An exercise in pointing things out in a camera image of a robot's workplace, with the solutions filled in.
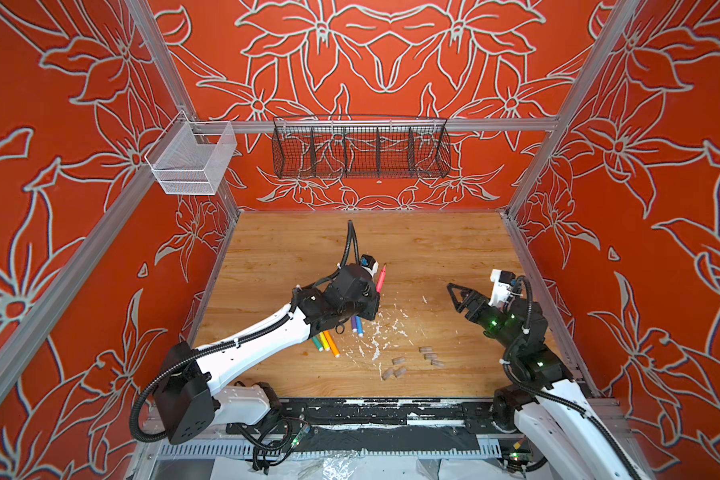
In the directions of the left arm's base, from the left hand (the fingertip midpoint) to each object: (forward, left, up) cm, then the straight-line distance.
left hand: (379, 294), depth 76 cm
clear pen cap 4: (-8, -14, -17) cm, 23 cm away
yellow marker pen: (-7, +15, -17) cm, 24 cm away
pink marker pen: (+3, 0, +2) cm, 4 cm away
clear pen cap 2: (-14, -7, -17) cm, 23 cm away
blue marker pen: (-2, +5, -16) cm, 17 cm away
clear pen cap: (-11, -6, -17) cm, 21 cm away
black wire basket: (+48, +7, +13) cm, 50 cm away
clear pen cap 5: (-11, -17, -17) cm, 26 cm away
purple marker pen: (-1, +7, -17) cm, 18 cm away
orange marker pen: (-7, +13, -17) cm, 23 cm away
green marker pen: (-8, +17, -17) cm, 25 cm away
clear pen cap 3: (-15, -4, -17) cm, 23 cm away
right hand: (+1, -18, +3) cm, 18 cm away
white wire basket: (+39, +62, +13) cm, 74 cm away
